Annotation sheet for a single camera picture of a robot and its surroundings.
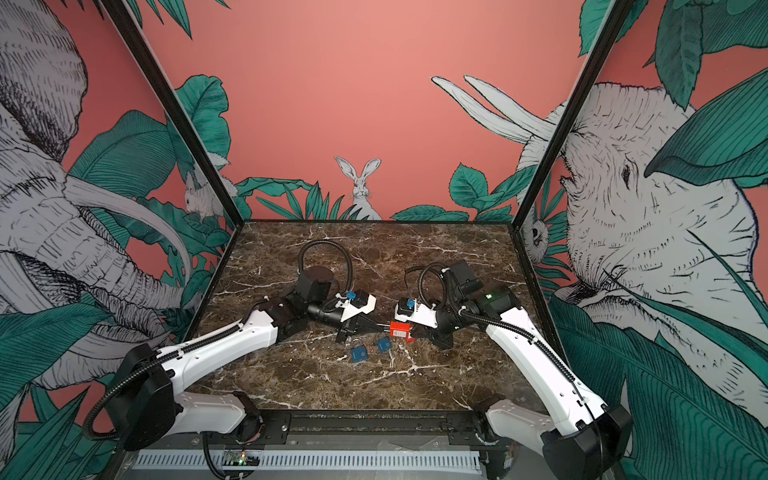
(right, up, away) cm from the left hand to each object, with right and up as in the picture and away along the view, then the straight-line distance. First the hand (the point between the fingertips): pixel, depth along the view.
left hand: (380, 326), depth 69 cm
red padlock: (+4, 0, -3) cm, 5 cm away
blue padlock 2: (0, -11, +19) cm, 22 cm away
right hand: (+8, 0, +1) cm, 8 cm away
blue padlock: (-7, -13, +17) cm, 22 cm away
